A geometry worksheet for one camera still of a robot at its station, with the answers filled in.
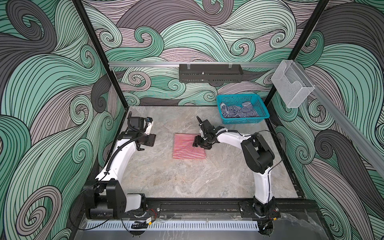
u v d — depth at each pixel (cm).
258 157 52
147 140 75
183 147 95
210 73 95
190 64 93
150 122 76
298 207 75
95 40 82
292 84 78
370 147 52
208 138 76
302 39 82
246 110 115
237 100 118
